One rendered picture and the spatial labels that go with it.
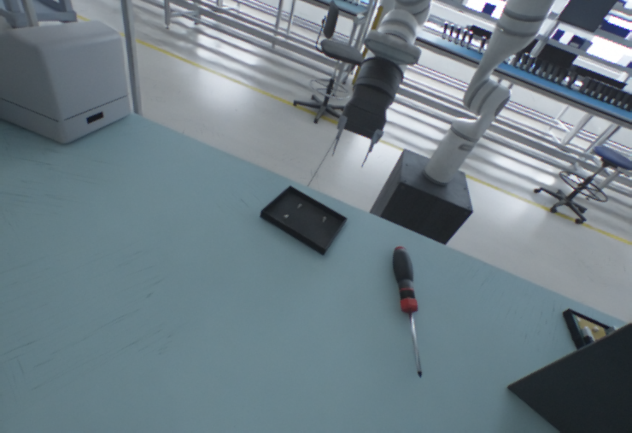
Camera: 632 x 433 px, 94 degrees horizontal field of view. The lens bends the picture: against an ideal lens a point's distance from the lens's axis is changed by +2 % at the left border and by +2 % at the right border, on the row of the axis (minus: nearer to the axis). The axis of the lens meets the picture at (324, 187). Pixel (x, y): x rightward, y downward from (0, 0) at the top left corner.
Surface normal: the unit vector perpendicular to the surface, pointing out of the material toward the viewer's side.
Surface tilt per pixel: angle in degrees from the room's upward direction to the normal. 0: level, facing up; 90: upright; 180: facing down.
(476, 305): 0
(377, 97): 53
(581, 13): 82
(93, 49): 90
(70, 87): 90
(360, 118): 45
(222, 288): 0
